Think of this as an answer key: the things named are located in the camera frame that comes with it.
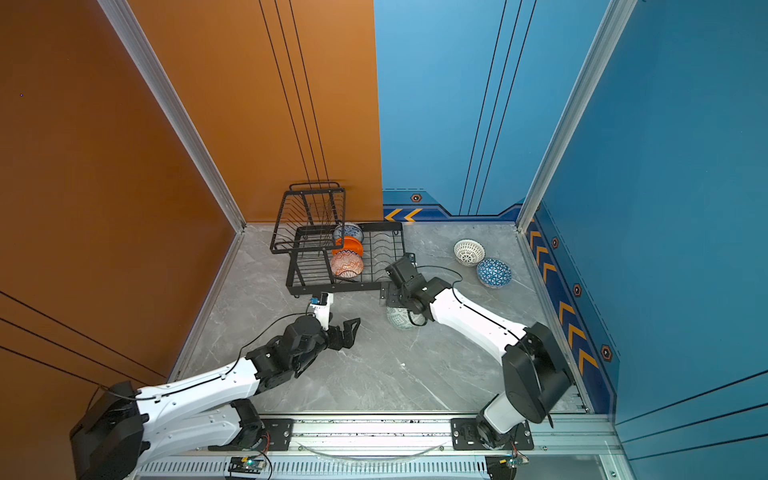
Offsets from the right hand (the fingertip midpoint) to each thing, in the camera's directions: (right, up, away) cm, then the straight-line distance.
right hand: (396, 293), depth 86 cm
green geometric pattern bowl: (+3, -9, +8) cm, 12 cm away
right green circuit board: (+26, -39, -16) cm, 49 cm away
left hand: (-13, -6, -5) cm, 15 cm away
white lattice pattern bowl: (+27, +12, +23) cm, 37 cm away
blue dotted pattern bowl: (+34, +4, +17) cm, 38 cm away
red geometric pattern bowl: (-17, +8, +18) cm, 26 cm away
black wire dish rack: (-19, +12, -3) cm, 23 cm away
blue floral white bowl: (-18, +20, +26) cm, 38 cm away
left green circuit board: (-37, -39, -15) cm, 56 cm away
